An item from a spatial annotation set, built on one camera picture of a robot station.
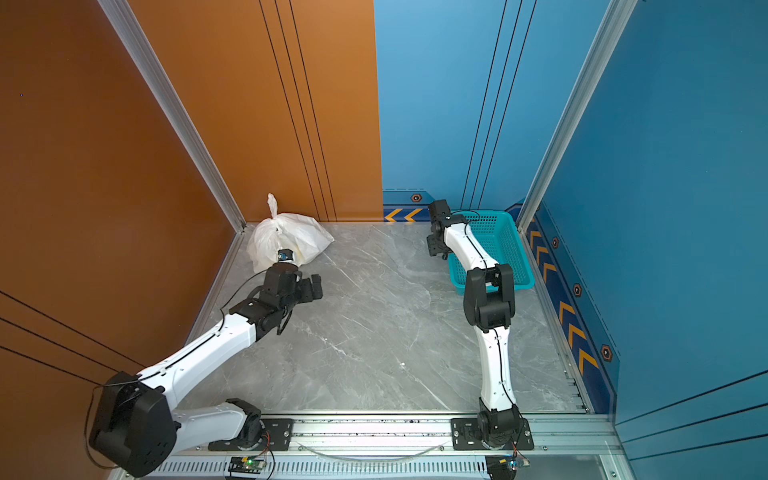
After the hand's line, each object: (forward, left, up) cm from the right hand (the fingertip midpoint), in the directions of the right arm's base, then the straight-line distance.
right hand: (444, 246), depth 103 cm
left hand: (-18, +42, +8) cm, 47 cm away
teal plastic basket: (+10, -23, -5) cm, 25 cm away
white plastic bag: (+3, +50, +5) cm, 50 cm away
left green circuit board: (-61, +54, -9) cm, 82 cm away
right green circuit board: (-61, -8, -11) cm, 63 cm away
